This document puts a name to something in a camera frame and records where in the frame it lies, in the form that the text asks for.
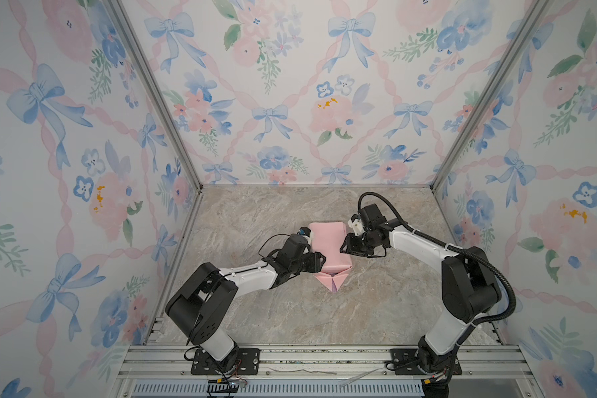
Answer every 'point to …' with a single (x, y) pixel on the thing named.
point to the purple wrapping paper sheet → (332, 239)
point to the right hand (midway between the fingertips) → (342, 249)
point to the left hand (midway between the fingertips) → (323, 257)
